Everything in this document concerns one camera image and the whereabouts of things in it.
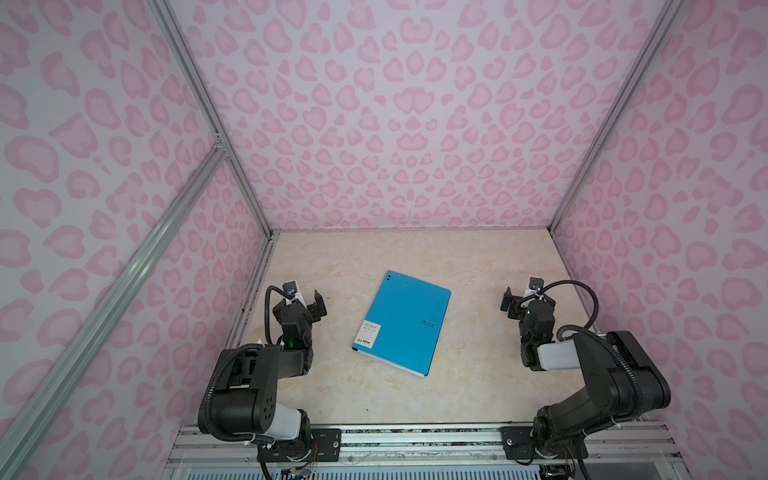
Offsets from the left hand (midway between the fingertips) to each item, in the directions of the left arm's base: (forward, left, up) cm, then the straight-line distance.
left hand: (303, 291), depth 91 cm
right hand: (0, -68, -1) cm, 68 cm away
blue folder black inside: (-7, -30, -9) cm, 32 cm away
